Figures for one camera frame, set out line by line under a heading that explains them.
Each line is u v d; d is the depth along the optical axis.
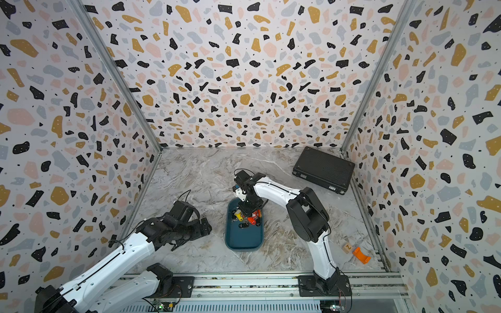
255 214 0.90
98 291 0.43
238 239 0.85
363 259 0.81
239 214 0.92
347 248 0.82
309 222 0.52
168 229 0.56
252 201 0.79
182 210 0.62
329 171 1.06
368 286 0.76
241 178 0.76
